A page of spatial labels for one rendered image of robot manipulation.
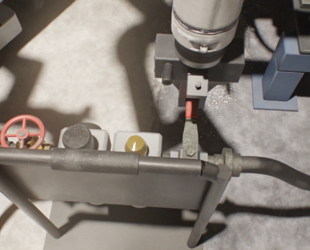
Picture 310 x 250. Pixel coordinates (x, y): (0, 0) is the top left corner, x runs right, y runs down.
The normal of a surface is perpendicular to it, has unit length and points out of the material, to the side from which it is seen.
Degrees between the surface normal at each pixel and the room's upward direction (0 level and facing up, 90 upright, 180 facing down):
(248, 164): 17
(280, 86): 90
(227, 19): 89
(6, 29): 90
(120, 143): 0
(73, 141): 0
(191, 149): 0
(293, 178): 59
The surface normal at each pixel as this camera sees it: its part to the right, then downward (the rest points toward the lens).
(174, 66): -0.07, 0.89
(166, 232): 0.00, -0.46
